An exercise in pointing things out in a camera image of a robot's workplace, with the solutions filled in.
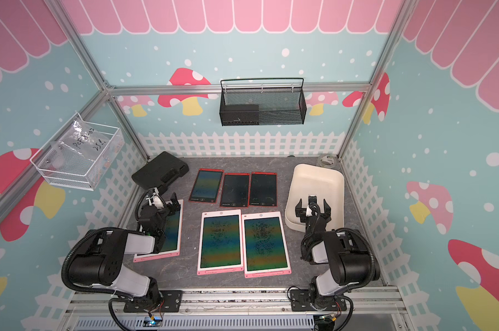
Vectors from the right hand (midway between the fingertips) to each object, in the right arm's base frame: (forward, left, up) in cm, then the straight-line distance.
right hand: (313, 199), depth 89 cm
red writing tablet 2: (+14, +21, -11) cm, 28 cm away
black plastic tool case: (+21, +76, -5) cm, 79 cm away
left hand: (+3, +65, -1) cm, 65 cm away
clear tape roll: (+32, -16, -9) cm, 37 cm away
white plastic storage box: (+18, -11, -11) cm, 24 cm away
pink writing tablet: (-17, +41, -11) cm, 45 cm away
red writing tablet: (+15, +36, -14) cm, 42 cm away
